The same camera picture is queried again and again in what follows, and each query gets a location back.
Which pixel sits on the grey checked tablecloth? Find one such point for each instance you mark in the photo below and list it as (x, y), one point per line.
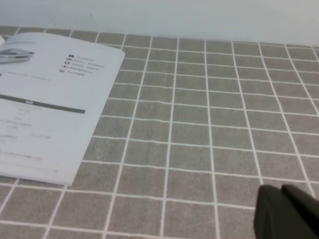
(190, 131)

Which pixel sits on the white robot catalogue book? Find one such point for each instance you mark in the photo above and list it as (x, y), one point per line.
(53, 90)

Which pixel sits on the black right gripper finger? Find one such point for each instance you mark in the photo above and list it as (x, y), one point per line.
(285, 213)

